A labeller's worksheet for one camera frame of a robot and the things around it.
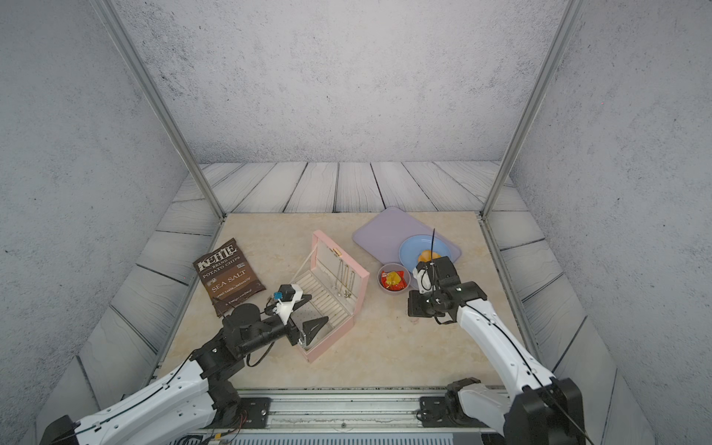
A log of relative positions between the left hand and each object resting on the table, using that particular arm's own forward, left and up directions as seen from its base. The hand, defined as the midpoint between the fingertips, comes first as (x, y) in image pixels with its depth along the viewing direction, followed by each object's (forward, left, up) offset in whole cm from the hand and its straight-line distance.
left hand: (320, 311), depth 72 cm
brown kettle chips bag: (+22, +37, -17) cm, 46 cm away
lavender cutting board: (+42, -20, -20) cm, 51 cm away
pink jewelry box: (+13, -3, -8) cm, 16 cm away
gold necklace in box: (+13, -6, -3) cm, 14 cm away
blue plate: (+34, -30, -18) cm, 49 cm away
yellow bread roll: (+28, -34, -15) cm, 47 cm away
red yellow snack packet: (+18, -22, -15) cm, 32 cm away
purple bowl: (+22, -22, -13) cm, 34 cm away
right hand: (+4, -25, -7) cm, 26 cm away
